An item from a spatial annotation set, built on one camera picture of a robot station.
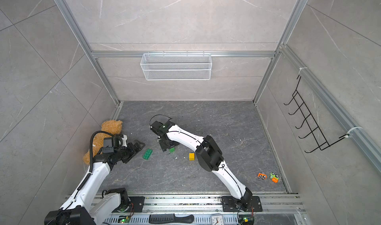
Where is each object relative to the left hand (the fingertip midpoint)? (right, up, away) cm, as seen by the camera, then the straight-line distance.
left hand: (141, 146), depth 84 cm
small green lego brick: (+17, -2, +2) cm, 17 cm away
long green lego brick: (+2, -6, +6) cm, 9 cm away
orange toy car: (+69, -16, -3) cm, 70 cm away
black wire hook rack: (+84, +9, -20) cm, 87 cm away
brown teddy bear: (-21, +10, +9) cm, 25 cm away
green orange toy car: (+75, -17, -4) cm, 77 cm away
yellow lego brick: (+29, -7, +2) cm, 30 cm away
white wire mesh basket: (+18, +51, +17) cm, 57 cm away
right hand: (+16, -2, +7) cm, 18 cm away
